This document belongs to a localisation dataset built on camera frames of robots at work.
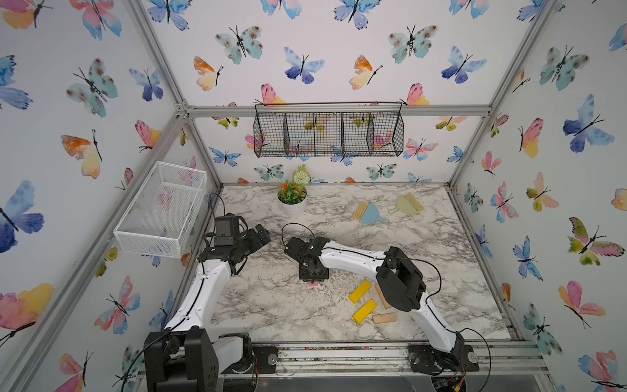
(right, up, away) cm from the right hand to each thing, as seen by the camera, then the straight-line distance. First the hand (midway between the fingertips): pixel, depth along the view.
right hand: (309, 275), depth 90 cm
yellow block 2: (+19, -10, -7) cm, 23 cm away
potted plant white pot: (-8, +24, +12) cm, 28 cm away
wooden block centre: (+20, +2, -32) cm, 38 cm away
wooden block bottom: (+25, -11, -9) cm, 29 cm away
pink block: (+2, -3, -2) cm, 4 cm away
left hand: (-16, +15, -5) cm, 23 cm away
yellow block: (+17, -6, -4) cm, 18 cm away
